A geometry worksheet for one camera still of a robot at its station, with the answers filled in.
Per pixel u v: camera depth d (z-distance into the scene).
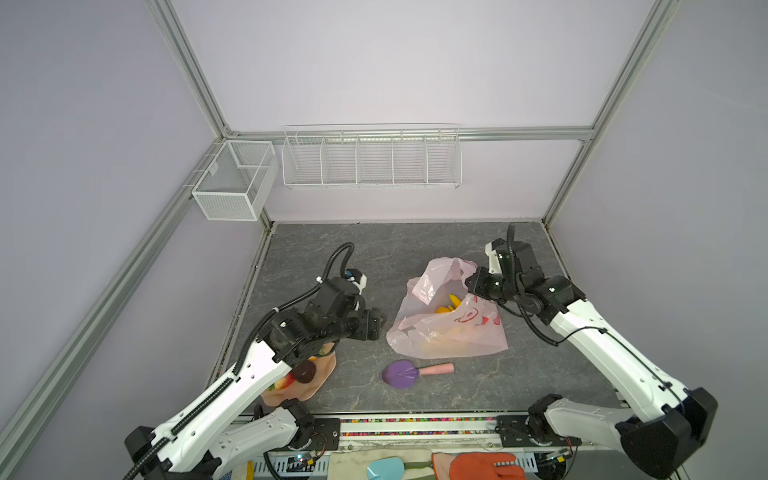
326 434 0.74
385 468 0.69
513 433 0.73
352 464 0.69
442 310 0.91
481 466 0.68
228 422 0.42
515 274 0.56
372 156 1.09
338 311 0.52
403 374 0.81
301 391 0.78
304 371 0.79
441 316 0.71
